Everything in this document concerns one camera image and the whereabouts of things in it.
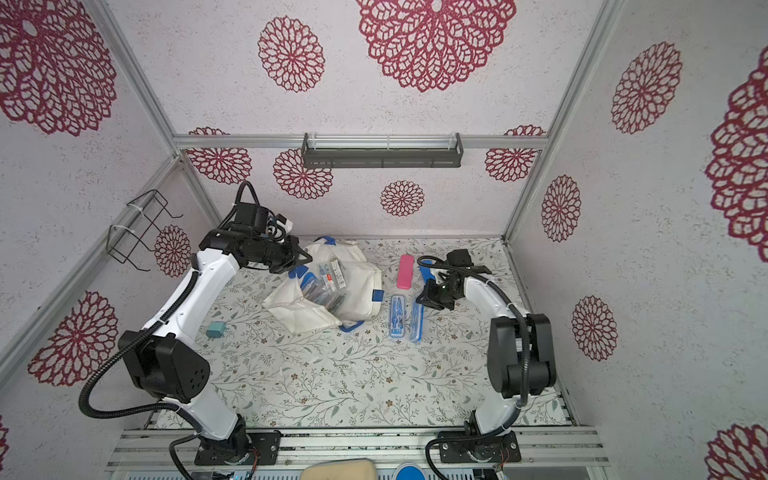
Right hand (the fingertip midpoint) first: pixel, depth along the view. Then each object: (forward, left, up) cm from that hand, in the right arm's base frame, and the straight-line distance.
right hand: (419, 296), depth 90 cm
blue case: (+17, -3, -10) cm, 20 cm away
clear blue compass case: (-7, +1, -2) cm, 7 cm away
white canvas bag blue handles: (+8, +27, -8) cm, 29 cm away
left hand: (+1, +30, +16) cm, 34 cm away
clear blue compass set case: (-1, +7, -10) cm, 12 cm away
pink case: (+17, +4, -11) cm, 21 cm away
